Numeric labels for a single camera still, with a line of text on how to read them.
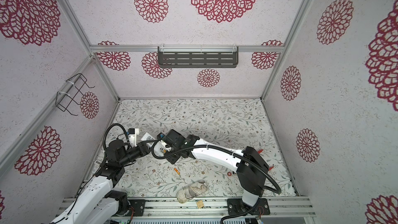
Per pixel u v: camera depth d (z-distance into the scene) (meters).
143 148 0.70
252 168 0.44
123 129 0.69
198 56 0.94
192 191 0.76
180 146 0.60
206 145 0.54
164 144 0.70
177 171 0.85
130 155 0.68
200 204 0.75
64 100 0.73
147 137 0.76
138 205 0.74
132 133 0.72
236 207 0.72
